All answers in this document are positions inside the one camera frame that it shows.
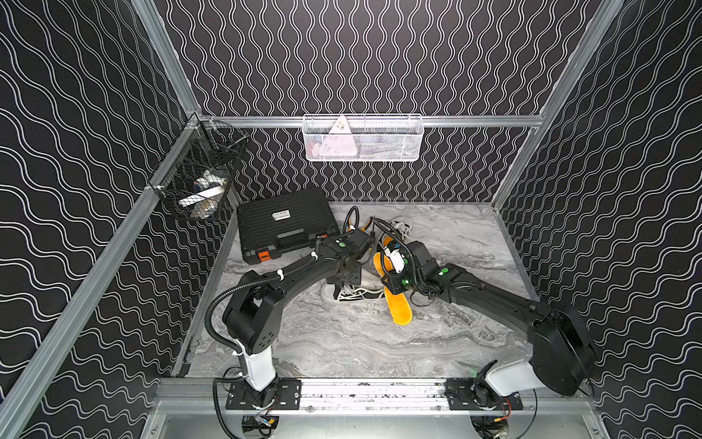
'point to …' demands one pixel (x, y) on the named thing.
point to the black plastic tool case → (285, 225)
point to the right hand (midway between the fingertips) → (387, 276)
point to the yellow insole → (399, 304)
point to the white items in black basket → (205, 202)
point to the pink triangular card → (340, 141)
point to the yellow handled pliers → (353, 228)
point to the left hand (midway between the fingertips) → (348, 274)
